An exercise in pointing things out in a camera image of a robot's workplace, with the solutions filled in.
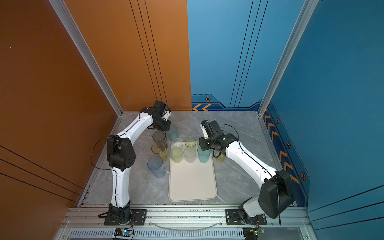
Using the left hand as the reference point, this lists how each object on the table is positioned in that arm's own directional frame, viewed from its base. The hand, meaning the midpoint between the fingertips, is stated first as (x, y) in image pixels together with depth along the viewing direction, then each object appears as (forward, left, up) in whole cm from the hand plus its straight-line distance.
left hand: (168, 126), depth 98 cm
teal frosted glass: (-2, -3, -4) cm, 6 cm away
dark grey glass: (-10, +3, +3) cm, 11 cm away
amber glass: (-20, -34, -6) cm, 40 cm away
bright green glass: (-7, -15, -8) cm, 18 cm away
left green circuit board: (-56, +16, -12) cm, 60 cm away
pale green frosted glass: (-18, -7, -5) cm, 19 cm away
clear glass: (-8, -6, -7) cm, 12 cm away
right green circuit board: (-56, -46, -11) cm, 73 cm away
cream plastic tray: (-28, -16, -10) cm, 34 cm away
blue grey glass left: (-26, +4, -3) cm, 26 cm away
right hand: (-16, -22, +6) cm, 28 cm away
